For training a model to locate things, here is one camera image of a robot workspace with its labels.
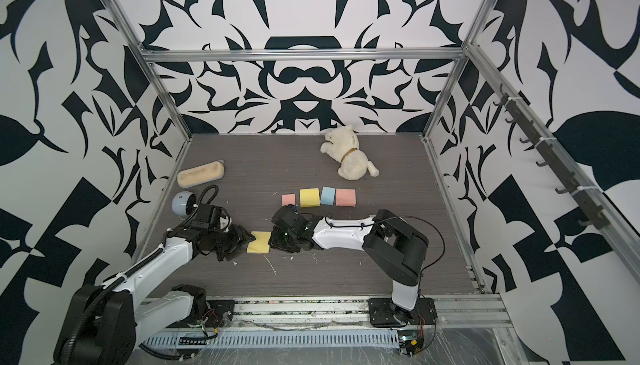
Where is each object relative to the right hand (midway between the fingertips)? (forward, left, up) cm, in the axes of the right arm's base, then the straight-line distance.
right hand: (267, 241), depth 83 cm
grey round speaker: (+13, +31, +3) cm, 33 cm away
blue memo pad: (+20, -20, -5) cm, 29 cm away
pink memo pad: (+19, -28, -5) cm, 34 cm away
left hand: (+2, +6, -1) cm, 7 cm away
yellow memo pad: (+19, -13, -5) cm, 24 cm away
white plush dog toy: (+39, -27, +4) cm, 47 cm away
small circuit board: (-27, -42, -6) cm, 51 cm away
